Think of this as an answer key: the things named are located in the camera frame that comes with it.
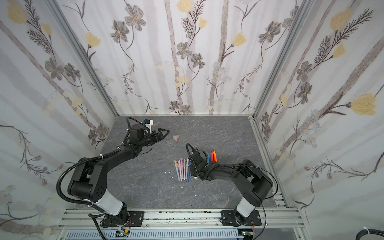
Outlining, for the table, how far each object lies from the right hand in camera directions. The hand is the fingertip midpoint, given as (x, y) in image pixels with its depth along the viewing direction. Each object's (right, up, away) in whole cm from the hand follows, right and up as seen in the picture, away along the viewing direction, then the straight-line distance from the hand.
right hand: (189, 163), depth 91 cm
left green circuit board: (-33, -30, -19) cm, 49 cm away
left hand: (-16, +21, -3) cm, 26 cm away
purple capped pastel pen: (-5, -3, 0) cm, 5 cm away
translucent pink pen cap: (-12, +15, +15) cm, 24 cm away
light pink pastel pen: (-7, -2, +2) cm, 7 cm away
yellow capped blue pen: (-9, -1, +2) cm, 9 cm away
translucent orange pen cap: (-9, +16, +16) cm, 24 cm away
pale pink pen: (-2, -2, +1) cm, 3 cm away
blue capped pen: (-1, -5, -2) cm, 5 cm away
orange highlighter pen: (+17, +4, +7) cm, 19 cm away
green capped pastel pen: (-3, -3, 0) cm, 5 cm away
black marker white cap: (+3, -8, -3) cm, 9 cm away
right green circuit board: (+29, -29, -21) cm, 46 cm away
